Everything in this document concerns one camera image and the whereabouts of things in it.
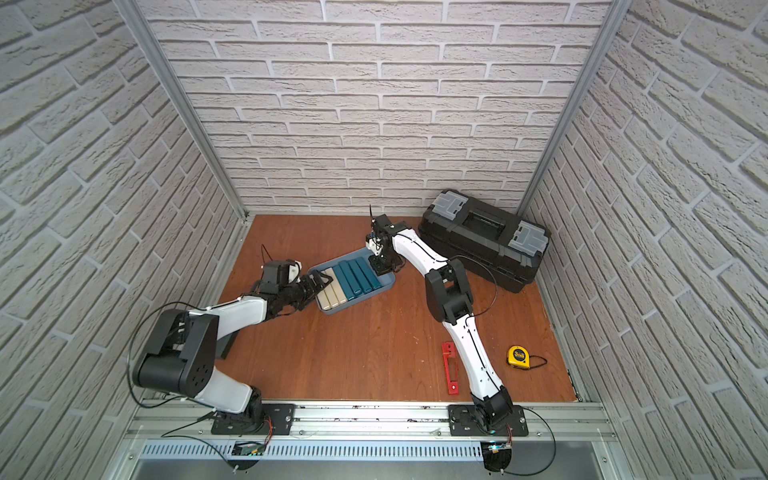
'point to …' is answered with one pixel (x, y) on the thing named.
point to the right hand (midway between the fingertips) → (384, 270)
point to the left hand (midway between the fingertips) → (329, 281)
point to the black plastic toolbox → (495, 242)
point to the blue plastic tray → (387, 282)
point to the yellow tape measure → (519, 357)
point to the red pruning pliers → (449, 353)
